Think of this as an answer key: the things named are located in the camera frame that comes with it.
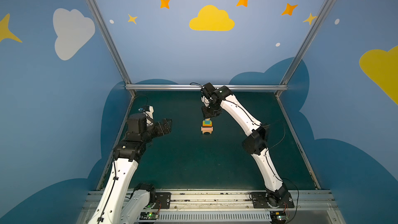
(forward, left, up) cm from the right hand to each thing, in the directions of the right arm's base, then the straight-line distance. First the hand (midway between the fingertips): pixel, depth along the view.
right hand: (207, 114), depth 89 cm
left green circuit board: (-49, +26, -15) cm, 57 cm away
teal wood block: (-2, 0, -5) cm, 5 cm away
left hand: (-13, +20, +11) cm, 26 cm away
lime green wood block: (-2, +2, -6) cm, 7 cm away
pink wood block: (-3, 0, -11) cm, 11 cm away
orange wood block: (-3, 0, -7) cm, 8 cm away
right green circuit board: (-46, -35, -16) cm, 60 cm away
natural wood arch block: (-4, -2, -13) cm, 13 cm away
